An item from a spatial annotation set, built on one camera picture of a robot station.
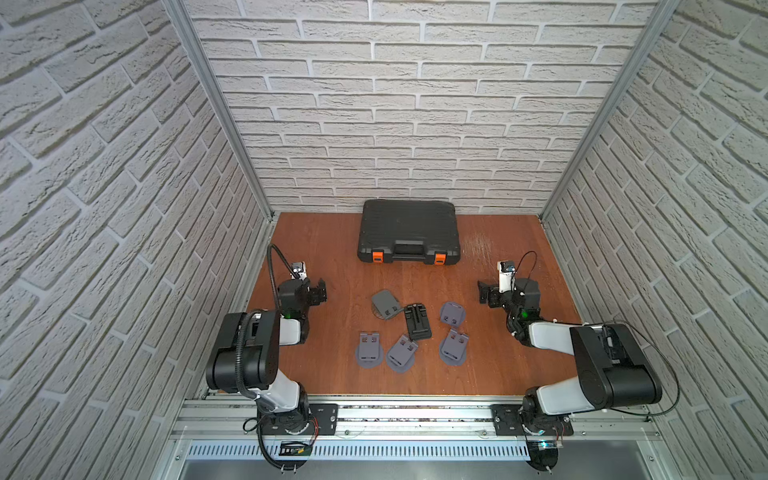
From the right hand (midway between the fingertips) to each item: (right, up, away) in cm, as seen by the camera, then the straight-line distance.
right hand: (499, 280), depth 94 cm
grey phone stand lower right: (-16, -19, -8) cm, 27 cm away
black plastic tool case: (-28, +17, +18) cm, 37 cm away
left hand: (-62, +2, 0) cm, 62 cm away
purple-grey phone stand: (-15, -10, -1) cm, 19 cm away
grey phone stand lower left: (-41, -20, -10) cm, 47 cm away
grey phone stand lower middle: (-32, -20, -11) cm, 39 cm away
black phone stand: (-27, -13, -5) cm, 30 cm away
